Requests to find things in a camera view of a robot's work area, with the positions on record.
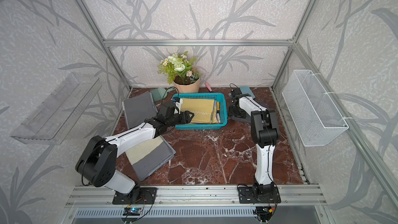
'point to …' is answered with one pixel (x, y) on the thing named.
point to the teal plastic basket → (219, 97)
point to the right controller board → (264, 211)
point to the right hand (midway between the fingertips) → (235, 114)
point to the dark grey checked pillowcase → (247, 120)
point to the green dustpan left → (158, 94)
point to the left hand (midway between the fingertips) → (191, 114)
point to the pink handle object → (209, 87)
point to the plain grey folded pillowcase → (139, 108)
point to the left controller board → (131, 211)
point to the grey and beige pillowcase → (150, 157)
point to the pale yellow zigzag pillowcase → (202, 109)
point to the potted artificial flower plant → (179, 70)
